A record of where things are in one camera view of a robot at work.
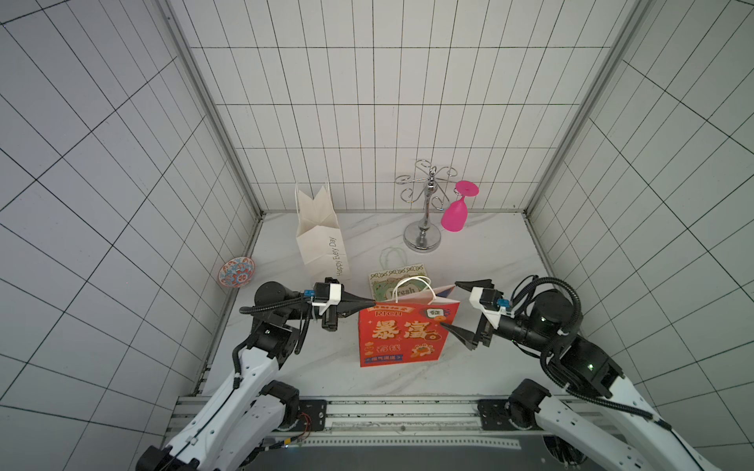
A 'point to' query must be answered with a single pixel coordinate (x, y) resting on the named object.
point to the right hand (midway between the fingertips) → (449, 294)
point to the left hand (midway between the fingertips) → (368, 301)
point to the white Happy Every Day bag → (318, 235)
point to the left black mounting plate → (312, 415)
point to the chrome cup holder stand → (424, 235)
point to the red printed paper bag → (405, 330)
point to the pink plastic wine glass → (455, 216)
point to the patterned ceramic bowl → (237, 272)
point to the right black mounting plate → (494, 415)
